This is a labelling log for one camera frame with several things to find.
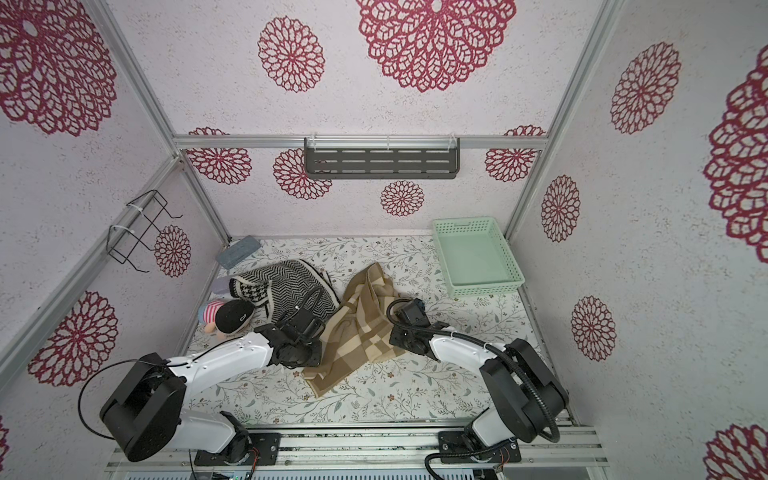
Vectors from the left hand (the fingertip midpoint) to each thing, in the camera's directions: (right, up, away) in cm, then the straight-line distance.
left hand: (316, 358), depth 87 cm
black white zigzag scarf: (-14, +20, +13) cm, 27 cm away
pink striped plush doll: (-27, +12, +1) cm, 29 cm away
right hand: (+22, +7, +4) cm, 24 cm away
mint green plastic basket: (+57, +30, +30) cm, 71 cm away
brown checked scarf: (+13, +7, +6) cm, 16 cm away
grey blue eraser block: (-36, +33, +26) cm, 55 cm away
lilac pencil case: (-38, +20, +19) cm, 47 cm away
